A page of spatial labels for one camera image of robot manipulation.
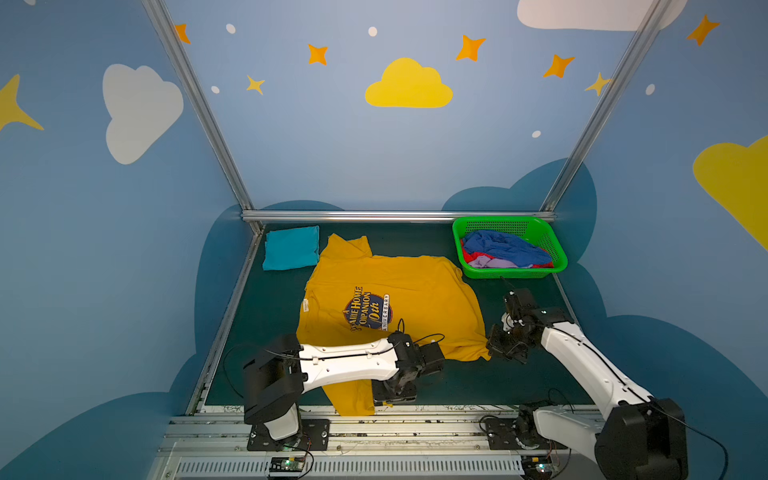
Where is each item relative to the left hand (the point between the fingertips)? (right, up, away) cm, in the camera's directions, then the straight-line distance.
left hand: (403, 406), depth 74 cm
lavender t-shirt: (+30, +35, +28) cm, 54 cm away
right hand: (+25, +12, +9) cm, 29 cm away
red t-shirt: (+25, +38, +28) cm, 53 cm away
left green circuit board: (-28, -13, -3) cm, 31 cm away
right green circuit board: (+32, -14, -2) cm, 35 cm away
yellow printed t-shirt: (-17, +24, +28) cm, 41 cm away
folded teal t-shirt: (-41, +41, +38) cm, 69 cm away
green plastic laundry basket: (+52, +48, +42) cm, 82 cm away
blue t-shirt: (+39, +40, +30) cm, 63 cm away
